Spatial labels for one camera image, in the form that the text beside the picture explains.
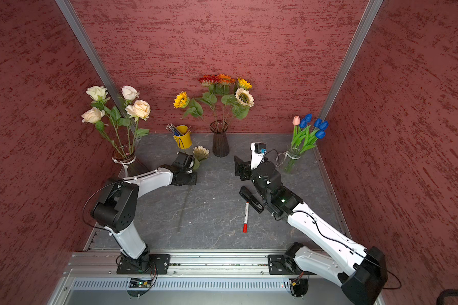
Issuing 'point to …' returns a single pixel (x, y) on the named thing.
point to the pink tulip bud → (296, 122)
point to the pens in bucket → (172, 128)
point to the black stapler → (249, 197)
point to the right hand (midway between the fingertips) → (242, 160)
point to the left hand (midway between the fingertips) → (192, 182)
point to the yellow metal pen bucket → (184, 141)
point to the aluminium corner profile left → (114, 88)
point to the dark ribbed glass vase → (221, 146)
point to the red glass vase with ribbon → (124, 154)
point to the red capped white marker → (245, 227)
